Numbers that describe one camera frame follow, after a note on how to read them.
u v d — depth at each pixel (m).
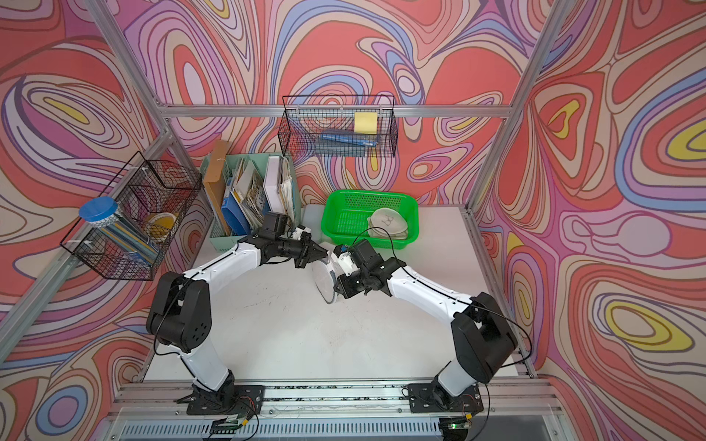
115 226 0.60
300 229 0.85
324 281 0.84
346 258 0.76
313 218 1.13
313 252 0.80
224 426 0.72
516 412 0.72
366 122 0.88
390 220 1.11
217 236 1.05
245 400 0.73
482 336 0.43
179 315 0.48
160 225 0.71
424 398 0.72
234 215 0.94
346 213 1.19
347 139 0.88
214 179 0.83
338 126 0.98
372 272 0.63
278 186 0.92
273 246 0.72
